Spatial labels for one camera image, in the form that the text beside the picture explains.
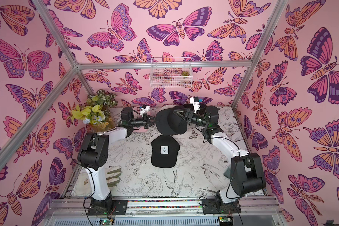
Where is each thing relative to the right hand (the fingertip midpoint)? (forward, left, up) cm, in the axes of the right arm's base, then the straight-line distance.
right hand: (177, 113), depth 75 cm
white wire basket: (+35, +3, +3) cm, 35 cm away
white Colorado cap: (+27, +7, -22) cm, 35 cm away
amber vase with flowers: (+7, +50, -8) cm, 51 cm away
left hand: (+4, +10, -12) cm, 16 cm away
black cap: (+4, +5, -13) cm, 15 cm away
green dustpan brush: (-20, -31, -31) cm, 48 cm away
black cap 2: (-9, +8, -27) cm, 29 cm away
